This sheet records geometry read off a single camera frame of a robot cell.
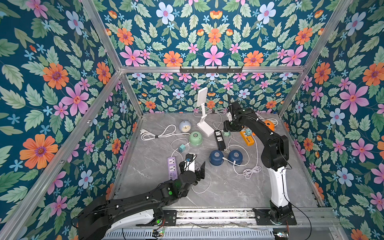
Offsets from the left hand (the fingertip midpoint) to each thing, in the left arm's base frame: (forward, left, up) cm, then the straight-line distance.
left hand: (201, 161), depth 78 cm
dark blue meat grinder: (+4, -9, -5) cm, 11 cm away
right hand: (+25, -22, -3) cm, 34 cm away
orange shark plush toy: (+27, -50, -6) cm, 57 cm away
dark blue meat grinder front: (+4, -21, -4) cm, 21 cm away
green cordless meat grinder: (+18, +2, -5) cm, 19 cm away
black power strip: (+21, -14, -13) cm, 29 cm away
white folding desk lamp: (+35, -4, +15) cm, 39 cm away
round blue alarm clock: (+32, +9, -8) cm, 34 cm away
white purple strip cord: (+33, +22, -13) cm, 42 cm away
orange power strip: (+20, -34, -12) cm, 41 cm away
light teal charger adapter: (+16, +12, -11) cm, 23 cm away
